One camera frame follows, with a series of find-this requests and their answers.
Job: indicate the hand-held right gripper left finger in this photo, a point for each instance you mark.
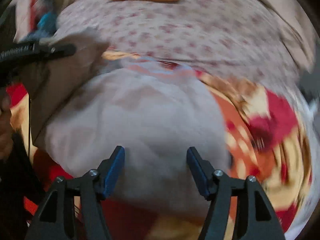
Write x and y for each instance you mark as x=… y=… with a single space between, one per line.
x=113 y=170

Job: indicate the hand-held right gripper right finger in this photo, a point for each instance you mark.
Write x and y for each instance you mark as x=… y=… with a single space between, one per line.
x=198 y=172

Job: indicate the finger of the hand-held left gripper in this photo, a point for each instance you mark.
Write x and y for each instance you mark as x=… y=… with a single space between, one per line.
x=57 y=51

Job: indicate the grey zip jacket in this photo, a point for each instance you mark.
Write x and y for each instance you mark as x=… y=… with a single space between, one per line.
x=140 y=120

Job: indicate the person's left hand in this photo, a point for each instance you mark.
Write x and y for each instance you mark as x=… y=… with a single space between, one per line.
x=5 y=132

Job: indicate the blue plastic bag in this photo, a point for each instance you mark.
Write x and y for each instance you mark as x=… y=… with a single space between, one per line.
x=47 y=22

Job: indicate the red orange printed blanket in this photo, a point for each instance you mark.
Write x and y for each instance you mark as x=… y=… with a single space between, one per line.
x=270 y=130

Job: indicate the floral quilt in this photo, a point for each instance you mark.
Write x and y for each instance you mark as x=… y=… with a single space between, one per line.
x=190 y=30

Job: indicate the beige blanket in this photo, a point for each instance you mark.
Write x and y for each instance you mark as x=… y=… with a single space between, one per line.
x=287 y=25

